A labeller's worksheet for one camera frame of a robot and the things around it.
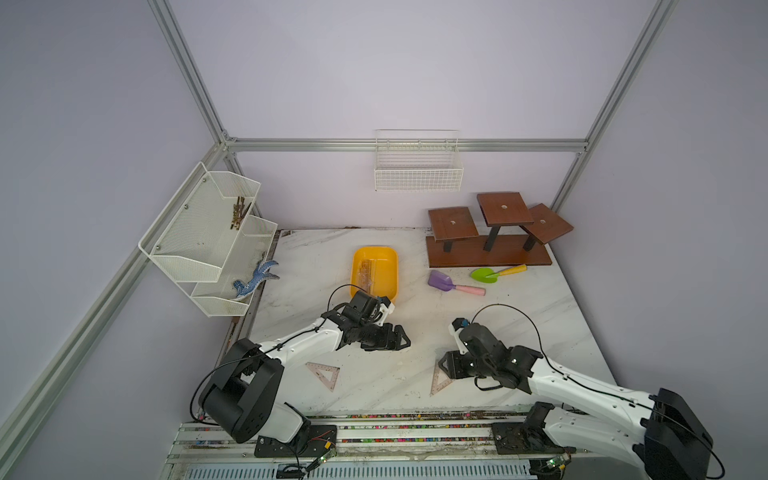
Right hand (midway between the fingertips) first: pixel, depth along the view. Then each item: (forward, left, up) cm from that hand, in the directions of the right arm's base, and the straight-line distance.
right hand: (445, 365), depth 82 cm
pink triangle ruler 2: (-3, +1, -3) cm, 5 cm away
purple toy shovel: (+31, -4, -4) cm, 31 cm away
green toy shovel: (+34, -20, -5) cm, 40 cm away
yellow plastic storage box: (+36, +21, -3) cm, 42 cm away
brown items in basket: (+34, +56, +29) cm, 72 cm away
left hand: (+5, +13, +2) cm, 14 cm away
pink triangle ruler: (-1, +34, -4) cm, 34 cm away
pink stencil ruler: (+35, +24, -4) cm, 43 cm away
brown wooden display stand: (+46, -11, 0) cm, 48 cm away
